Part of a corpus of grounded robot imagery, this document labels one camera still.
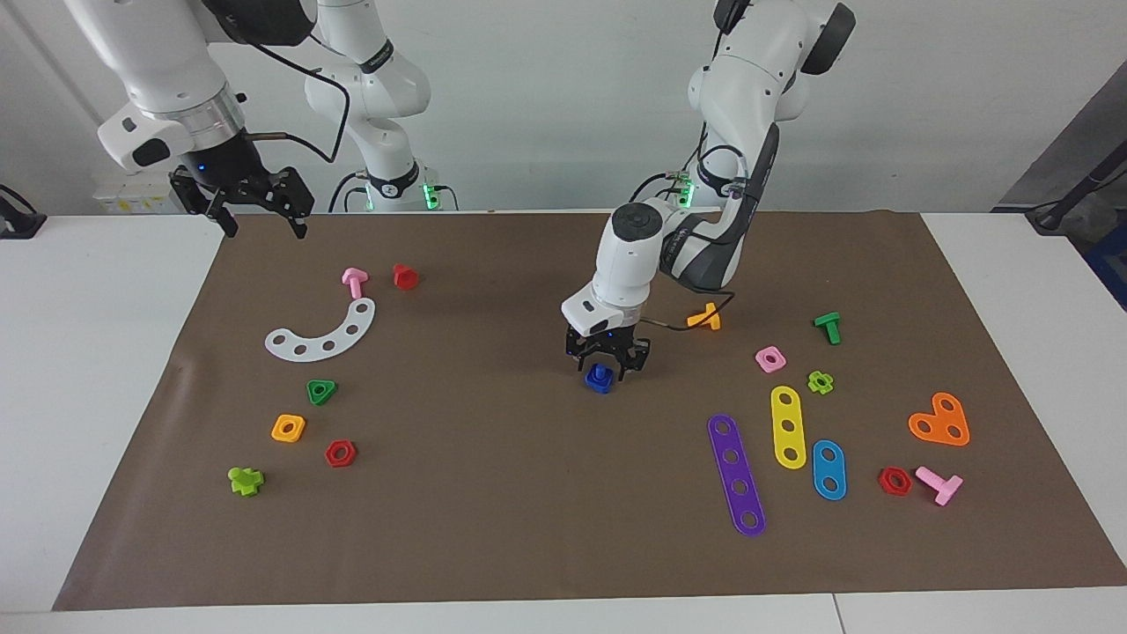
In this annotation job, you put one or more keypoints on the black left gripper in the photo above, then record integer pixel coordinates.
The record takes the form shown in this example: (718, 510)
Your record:
(616, 340)

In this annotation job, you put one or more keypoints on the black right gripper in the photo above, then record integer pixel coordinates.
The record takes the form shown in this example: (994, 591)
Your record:
(224, 167)

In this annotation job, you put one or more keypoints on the blue plastic toy screw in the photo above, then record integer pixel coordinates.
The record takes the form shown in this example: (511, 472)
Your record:
(600, 373)

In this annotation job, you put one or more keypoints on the blue plastic square nut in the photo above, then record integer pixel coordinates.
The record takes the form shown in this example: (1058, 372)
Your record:
(593, 387)

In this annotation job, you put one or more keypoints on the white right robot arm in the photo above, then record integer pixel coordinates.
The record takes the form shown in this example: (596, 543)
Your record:
(158, 62)

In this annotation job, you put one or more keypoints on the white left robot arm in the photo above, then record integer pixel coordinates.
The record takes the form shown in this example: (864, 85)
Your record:
(748, 79)

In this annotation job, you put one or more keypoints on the orange plastic toy screw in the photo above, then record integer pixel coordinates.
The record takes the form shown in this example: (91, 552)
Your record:
(704, 319)

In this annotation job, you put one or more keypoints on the pink plastic toy screw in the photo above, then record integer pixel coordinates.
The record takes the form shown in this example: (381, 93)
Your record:
(355, 283)
(938, 484)

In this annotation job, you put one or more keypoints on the pink plastic square nut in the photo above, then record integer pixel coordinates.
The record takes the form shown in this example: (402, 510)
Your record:
(762, 365)

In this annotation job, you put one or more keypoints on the white curved five-hole strip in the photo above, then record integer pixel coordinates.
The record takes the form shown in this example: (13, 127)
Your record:
(343, 339)

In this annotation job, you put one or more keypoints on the red plastic toy screw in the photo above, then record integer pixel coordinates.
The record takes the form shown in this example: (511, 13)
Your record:
(405, 278)

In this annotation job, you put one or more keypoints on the purple four-hole strip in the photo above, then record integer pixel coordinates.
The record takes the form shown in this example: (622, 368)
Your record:
(736, 474)

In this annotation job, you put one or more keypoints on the yellow three-hole strip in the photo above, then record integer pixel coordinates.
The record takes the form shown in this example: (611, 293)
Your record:
(789, 427)

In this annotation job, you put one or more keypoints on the green plastic triangle nut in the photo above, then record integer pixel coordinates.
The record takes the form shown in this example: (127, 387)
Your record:
(313, 396)

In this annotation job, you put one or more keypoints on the brown table mat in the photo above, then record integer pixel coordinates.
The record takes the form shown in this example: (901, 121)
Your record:
(493, 528)

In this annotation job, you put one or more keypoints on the green plastic cross nut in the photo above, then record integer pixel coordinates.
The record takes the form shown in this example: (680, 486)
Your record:
(814, 383)

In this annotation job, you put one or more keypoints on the green plastic toy screw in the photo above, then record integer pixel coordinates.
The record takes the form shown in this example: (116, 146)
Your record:
(829, 328)

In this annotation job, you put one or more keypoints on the orange plastic square nut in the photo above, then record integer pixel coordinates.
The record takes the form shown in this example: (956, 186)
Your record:
(278, 434)

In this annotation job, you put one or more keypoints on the black table clamp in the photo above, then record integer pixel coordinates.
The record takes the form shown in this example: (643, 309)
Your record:
(18, 224)

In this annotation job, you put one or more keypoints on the blue two-hole strip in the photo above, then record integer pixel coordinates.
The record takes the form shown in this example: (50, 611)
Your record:
(828, 469)

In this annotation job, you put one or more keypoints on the red plastic hex nut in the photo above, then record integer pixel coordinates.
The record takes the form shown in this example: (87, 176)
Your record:
(885, 482)
(332, 453)

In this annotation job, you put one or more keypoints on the lime cross-head toy screw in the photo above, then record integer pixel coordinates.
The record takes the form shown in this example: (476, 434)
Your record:
(245, 482)

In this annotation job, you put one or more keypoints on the orange heart-shaped hole plate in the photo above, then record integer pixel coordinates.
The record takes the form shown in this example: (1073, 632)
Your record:
(939, 423)

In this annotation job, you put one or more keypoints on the black stand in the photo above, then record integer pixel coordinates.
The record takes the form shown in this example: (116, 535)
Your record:
(1057, 211)

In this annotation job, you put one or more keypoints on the blue object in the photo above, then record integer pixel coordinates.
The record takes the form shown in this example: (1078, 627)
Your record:
(1114, 264)

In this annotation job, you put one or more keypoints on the dark grey partition panel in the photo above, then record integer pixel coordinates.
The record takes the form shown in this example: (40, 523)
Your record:
(1083, 132)

